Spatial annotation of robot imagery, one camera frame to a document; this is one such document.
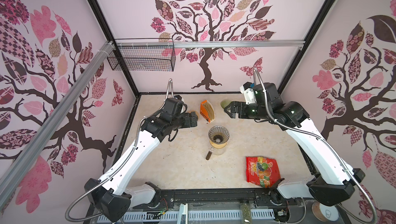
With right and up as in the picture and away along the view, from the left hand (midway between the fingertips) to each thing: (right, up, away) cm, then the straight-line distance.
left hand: (189, 121), depth 73 cm
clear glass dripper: (+16, -9, +10) cm, 20 cm away
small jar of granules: (+26, -41, -7) cm, 49 cm away
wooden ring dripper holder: (+16, -14, +7) cm, 22 cm away
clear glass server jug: (+14, -20, +16) cm, 29 cm away
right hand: (+20, +6, -7) cm, 22 cm away
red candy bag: (+39, -27, +6) cm, 48 cm away
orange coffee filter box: (+10, +4, +26) cm, 28 cm away
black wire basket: (-30, +40, +21) cm, 54 cm away
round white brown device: (+60, -40, -8) cm, 72 cm away
